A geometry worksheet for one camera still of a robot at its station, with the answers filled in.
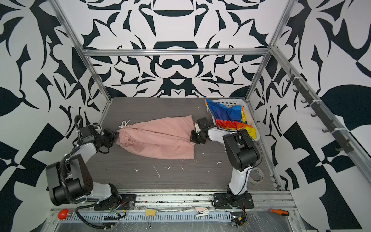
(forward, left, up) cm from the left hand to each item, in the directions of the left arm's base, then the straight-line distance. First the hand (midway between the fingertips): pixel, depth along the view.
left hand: (119, 129), depth 90 cm
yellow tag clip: (-42, -22, -10) cm, 49 cm away
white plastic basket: (-15, -54, +17) cm, 59 cm away
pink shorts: (-4, -29, -5) cm, 29 cm away
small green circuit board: (-46, -65, -11) cm, 80 cm away
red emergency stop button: (-42, +18, -7) cm, 46 cm away
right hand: (-2, -45, -9) cm, 45 cm away
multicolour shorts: (+10, -74, -4) cm, 74 cm away
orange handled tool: (-44, -85, -8) cm, 96 cm away
